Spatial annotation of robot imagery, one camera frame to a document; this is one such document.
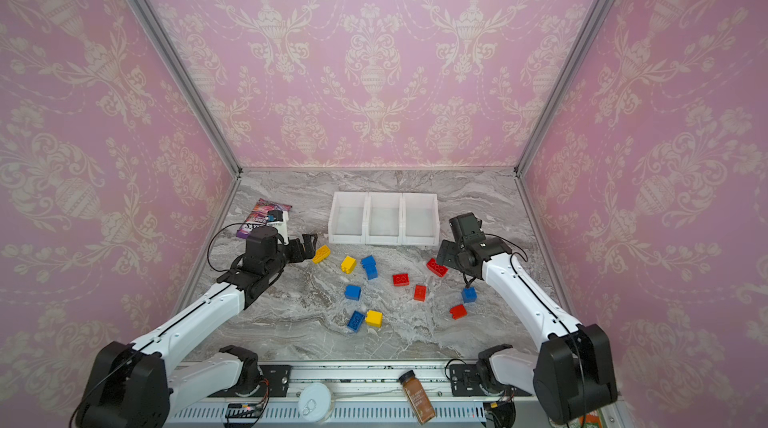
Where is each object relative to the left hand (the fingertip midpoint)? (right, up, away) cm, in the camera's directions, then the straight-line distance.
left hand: (305, 238), depth 86 cm
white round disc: (+8, -35, -19) cm, 40 cm away
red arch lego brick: (+38, -10, +6) cm, 40 cm away
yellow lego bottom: (+20, -22, -4) cm, 30 cm away
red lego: (+33, -16, +2) cm, 37 cm away
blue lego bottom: (+15, -22, -4) cm, 27 cm away
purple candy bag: (-22, +5, +17) cm, 28 cm away
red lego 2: (+44, -21, 0) cm, 49 cm away
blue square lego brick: (+17, -9, +9) cm, 22 cm away
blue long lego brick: (+19, -12, +6) cm, 23 cm away
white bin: (+9, +4, +20) cm, 22 cm away
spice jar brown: (+31, -35, -18) cm, 50 cm away
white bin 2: (+22, +3, +21) cm, 31 cm away
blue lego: (+13, -17, +4) cm, 22 cm away
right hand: (+44, -6, -1) cm, 44 cm away
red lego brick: (+27, -13, +4) cm, 31 cm away
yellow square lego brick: (+11, -9, +7) cm, 16 cm away
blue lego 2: (+47, -16, 0) cm, 50 cm away
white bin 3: (+35, +4, +20) cm, 40 cm away
